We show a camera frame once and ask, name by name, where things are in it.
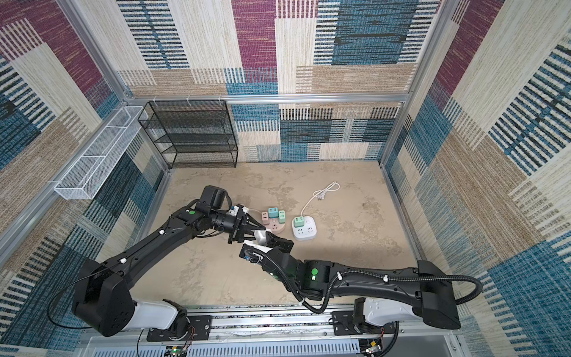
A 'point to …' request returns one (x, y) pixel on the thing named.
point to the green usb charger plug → (282, 216)
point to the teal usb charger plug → (273, 213)
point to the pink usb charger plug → (265, 218)
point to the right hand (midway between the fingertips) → (271, 236)
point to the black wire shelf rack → (192, 134)
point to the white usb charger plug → (260, 236)
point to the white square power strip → (306, 233)
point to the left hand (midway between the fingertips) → (263, 229)
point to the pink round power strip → (275, 226)
